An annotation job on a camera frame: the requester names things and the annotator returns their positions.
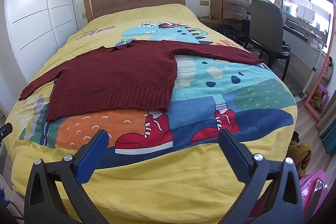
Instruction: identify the brown clothing on floor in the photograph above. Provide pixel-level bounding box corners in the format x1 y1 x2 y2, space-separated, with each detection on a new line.
286 131 313 178

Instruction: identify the dark red knit sweater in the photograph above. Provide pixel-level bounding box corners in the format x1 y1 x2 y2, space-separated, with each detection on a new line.
19 40 263 122

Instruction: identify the glass top desk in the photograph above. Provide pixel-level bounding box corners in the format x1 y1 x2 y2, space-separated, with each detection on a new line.
245 5 326 102

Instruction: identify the white wardrobe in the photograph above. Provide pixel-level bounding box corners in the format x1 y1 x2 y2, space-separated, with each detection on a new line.
5 0 78 81

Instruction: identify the yellow dinosaur print bedspread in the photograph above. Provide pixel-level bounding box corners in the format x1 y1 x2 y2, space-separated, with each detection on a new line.
4 3 298 224

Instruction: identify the orange framed mirror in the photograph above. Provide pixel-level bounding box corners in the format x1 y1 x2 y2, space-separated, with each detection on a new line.
304 11 335 122

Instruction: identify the wooden drawer cabinet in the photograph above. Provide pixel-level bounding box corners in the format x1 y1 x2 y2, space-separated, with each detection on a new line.
210 0 248 21

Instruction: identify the grey desk chair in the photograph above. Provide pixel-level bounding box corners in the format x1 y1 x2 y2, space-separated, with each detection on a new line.
244 0 291 80

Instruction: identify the black backpack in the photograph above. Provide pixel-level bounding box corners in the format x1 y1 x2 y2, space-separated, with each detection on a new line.
219 24 239 43

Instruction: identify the pink plastic toy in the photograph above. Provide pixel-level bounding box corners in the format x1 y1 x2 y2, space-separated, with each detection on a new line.
299 170 328 221

